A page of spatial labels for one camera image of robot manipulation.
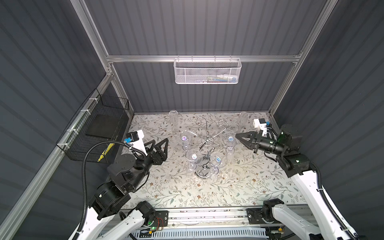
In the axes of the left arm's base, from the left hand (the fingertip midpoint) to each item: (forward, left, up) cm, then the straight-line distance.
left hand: (162, 140), depth 58 cm
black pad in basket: (+18, +32, -9) cm, 38 cm away
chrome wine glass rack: (+36, -29, -38) cm, 60 cm away
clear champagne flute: (+34, -1, -22) cm, 40 cm away
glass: (-4, -12, -7) cm, 14 cm away
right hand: (+1, -31, -2) cm, 31 cm away
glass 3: (+1, -28, -3) cm, 28 cm away
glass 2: (-6, -22, -6) cm, 24 cm away
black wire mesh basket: (+5, +39, -4) cm, 39 cm away
